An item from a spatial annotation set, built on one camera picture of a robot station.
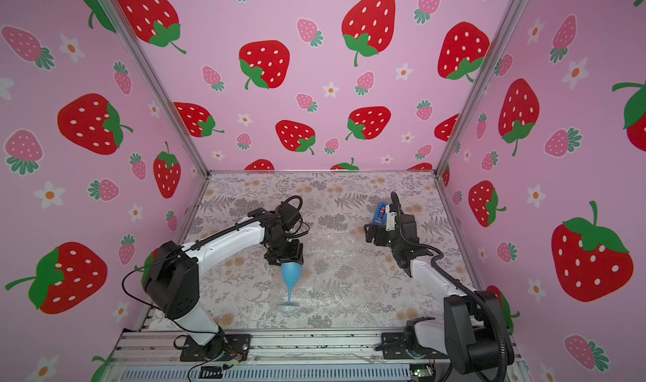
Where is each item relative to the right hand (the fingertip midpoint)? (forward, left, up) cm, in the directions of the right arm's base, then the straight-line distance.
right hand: (372, 227), depth 89 cm
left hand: (-13, +25, -3) cm, 28 cm away
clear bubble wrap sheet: (-14, +10, -11) cm, 20 cm away
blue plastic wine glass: (-18, +26, -2) cm, 32 cm away
